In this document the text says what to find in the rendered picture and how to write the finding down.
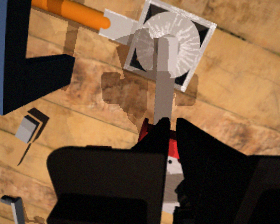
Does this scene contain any crank handle with blue knob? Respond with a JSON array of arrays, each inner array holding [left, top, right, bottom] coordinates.
[[0, 195, 26, 224]]

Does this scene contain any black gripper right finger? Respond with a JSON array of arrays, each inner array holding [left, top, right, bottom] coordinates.
[[176, 118, 280, 224]]

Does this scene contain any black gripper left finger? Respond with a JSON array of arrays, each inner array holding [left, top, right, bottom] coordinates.
[[46, 117, 171, 224]]

